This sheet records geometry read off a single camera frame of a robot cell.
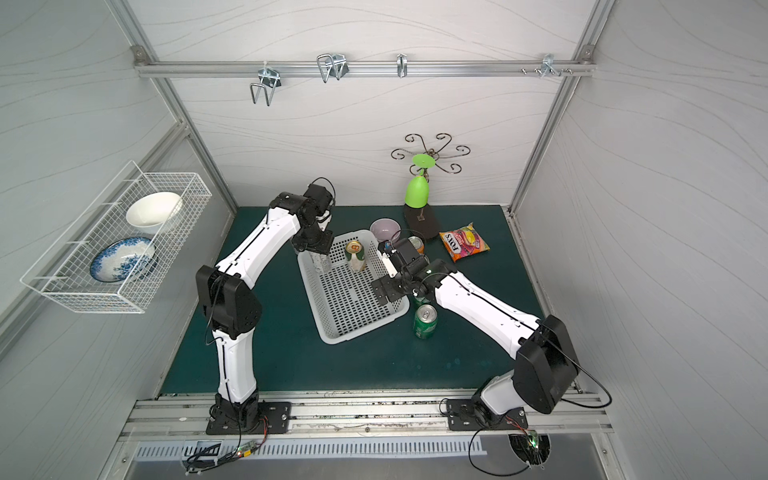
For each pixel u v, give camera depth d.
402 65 0.79
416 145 0.98
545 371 0.42
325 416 0.75
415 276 0.60
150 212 0.72
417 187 0.97
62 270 0.57
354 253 0.93
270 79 0.78
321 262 0.88
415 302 0.90
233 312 0.52
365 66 0.77
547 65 0.77
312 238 0.75
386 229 1.10
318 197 0.73
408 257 0.62
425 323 0.80
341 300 0.95
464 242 1.07
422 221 1.15
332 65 0.75
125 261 0.65
